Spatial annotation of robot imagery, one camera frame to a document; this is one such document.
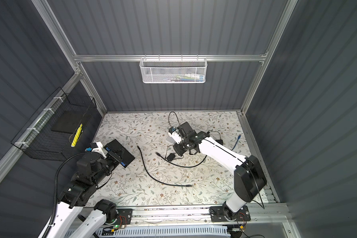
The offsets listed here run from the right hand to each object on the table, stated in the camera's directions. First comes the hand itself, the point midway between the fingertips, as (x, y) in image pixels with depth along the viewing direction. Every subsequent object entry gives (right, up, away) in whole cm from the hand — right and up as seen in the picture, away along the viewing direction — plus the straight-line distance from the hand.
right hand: (177, 148), depth 84 cm
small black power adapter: (-4, -7, +9) cm, 12 cm away
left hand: (-25, +1, -14) cm, 29 cm away
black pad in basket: (-56, +15, -8) cm, 58 cm away
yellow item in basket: (-48, +8, -13) cm, 51 cm away
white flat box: (-6, +3, +17) cm, 19 cm away
